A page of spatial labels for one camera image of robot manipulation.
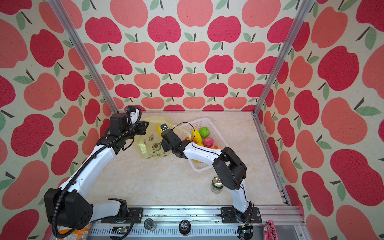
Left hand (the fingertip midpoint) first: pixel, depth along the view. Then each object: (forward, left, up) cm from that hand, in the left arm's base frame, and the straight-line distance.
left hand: (150, 123), depth 80 cm
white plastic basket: (+6, -38, -19) cm, 43 cm away
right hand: (-1, -8, -13) cm, 15 cm away
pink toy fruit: (0, -33, -20) cm, 39 cm away
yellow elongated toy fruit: (+5, -27, -21) cm, 34 cm away
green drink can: (-28, -35, -16) cm, 48 cm away
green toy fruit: (+9, -31, -20) cm, 38 cm away
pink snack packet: (-47, -59, -25) cm, 79 cm away
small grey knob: (-44, -3, -17) cm, 47 cm away
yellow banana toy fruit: (+4, -2, -10) cm, 11 cm away
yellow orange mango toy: (-26, -24, +6) cm, 36 cm away
